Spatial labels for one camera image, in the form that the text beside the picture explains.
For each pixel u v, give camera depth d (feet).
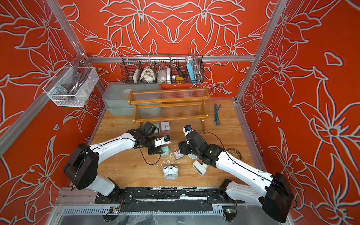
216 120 3.48
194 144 1.88
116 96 3.15
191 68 2.76
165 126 3.16
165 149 2.71
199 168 2.59
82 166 1.49
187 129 2.24
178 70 3.11
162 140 2.43
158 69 3.28
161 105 3.36
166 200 2.39
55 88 2.26
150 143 2.39
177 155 2.82
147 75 2.95
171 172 2.44
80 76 2.25
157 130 2.40
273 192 1.26
